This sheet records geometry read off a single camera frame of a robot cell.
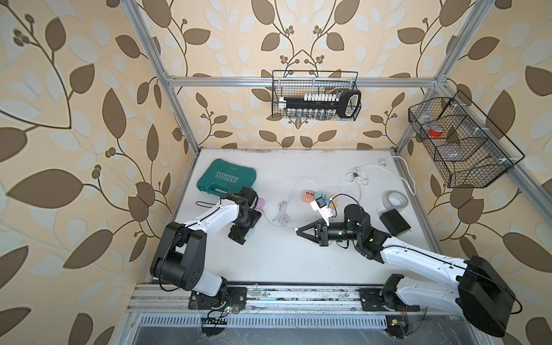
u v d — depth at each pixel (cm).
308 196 99
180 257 44
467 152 73
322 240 64
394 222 92
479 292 41
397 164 118
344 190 105
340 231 64
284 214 94
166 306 73
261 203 100
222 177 102
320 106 85
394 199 99
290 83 91
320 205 67
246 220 75
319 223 66
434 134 81
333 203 68
